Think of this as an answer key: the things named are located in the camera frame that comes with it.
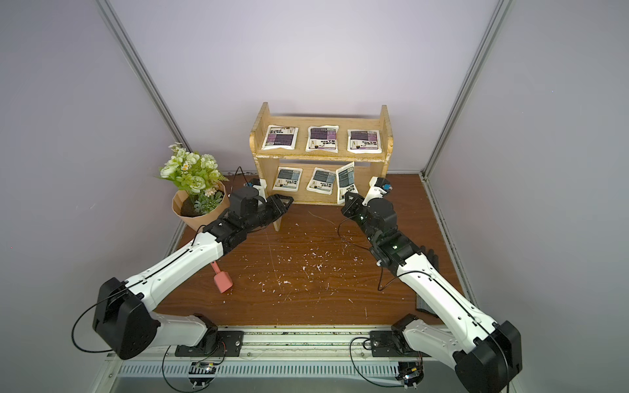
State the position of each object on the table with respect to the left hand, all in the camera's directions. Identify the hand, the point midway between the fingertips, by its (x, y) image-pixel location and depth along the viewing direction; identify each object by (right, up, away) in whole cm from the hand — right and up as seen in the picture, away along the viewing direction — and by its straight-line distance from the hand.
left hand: (295, 200), depth 77 cm
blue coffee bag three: (+16, +6, -2) cm, 17 cm away
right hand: (+16, +4, -7) cm, 18 cm away
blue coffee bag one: (-4, +8, +13) cm, 15 cm away
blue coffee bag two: (+9, +7, +11) cm, 16 cm away
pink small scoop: (-27, -29, +9) cm, 41 cm away
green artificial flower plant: (-36, +9, +6) cm, 37 cm away
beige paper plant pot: (-35, -8, +8) cm, 36 cm away
